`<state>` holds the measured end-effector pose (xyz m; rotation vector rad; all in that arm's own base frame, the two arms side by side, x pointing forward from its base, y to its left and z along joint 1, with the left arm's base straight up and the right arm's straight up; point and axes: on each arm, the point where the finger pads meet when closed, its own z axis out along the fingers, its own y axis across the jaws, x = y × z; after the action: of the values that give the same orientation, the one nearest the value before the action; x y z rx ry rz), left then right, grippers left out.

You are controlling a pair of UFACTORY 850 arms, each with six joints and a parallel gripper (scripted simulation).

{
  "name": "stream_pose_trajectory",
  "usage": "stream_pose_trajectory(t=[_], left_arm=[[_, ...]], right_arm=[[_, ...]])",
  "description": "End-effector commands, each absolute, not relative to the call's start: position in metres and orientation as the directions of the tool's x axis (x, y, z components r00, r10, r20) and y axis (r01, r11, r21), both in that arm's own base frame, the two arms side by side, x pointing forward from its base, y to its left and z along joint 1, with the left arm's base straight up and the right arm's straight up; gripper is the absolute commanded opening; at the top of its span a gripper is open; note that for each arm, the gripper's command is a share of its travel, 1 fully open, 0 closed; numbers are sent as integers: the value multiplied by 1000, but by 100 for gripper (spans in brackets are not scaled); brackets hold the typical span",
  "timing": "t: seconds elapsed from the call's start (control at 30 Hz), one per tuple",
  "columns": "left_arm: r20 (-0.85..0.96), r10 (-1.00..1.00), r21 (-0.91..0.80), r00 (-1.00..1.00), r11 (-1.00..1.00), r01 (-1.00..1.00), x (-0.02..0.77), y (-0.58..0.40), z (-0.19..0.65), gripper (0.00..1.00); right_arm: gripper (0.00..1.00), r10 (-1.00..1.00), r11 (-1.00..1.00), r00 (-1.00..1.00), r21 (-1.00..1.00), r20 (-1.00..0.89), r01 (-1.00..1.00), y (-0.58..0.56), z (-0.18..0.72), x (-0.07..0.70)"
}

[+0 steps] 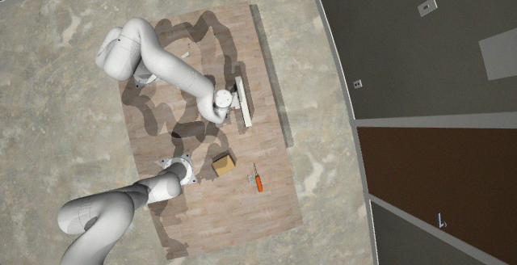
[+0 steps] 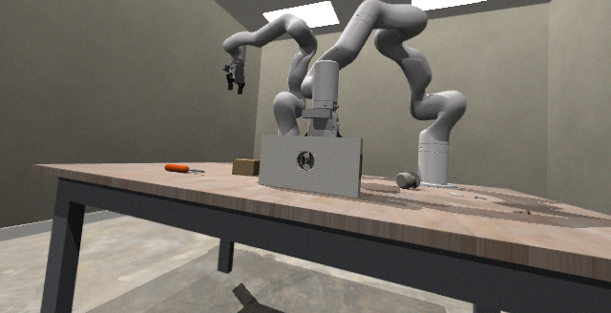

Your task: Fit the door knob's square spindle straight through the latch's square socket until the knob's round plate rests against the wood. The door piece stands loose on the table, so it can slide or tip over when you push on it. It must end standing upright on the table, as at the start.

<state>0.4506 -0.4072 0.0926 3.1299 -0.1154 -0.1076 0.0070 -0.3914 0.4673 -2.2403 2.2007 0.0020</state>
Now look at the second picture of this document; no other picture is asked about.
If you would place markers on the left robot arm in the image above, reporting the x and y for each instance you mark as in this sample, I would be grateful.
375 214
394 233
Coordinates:
321 82

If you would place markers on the orange-handled screwdriver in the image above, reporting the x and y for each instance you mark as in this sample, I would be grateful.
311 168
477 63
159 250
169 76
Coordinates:
179 168

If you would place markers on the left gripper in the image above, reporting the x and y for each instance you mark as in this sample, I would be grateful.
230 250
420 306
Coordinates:
324 126

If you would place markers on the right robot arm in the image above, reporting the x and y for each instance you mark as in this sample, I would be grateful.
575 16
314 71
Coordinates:
286 106

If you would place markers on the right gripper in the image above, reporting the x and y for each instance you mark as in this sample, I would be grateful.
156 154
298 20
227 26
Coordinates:
237 75

